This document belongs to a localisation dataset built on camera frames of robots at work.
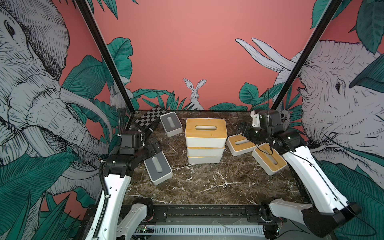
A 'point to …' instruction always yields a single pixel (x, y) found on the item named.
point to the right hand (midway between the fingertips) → (235, 127)
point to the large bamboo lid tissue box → (205, 151)
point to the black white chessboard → (144, 121)
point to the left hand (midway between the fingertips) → (155, 145)
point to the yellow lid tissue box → (196, 159)
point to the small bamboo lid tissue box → (239, 144)
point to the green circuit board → (145, 229)
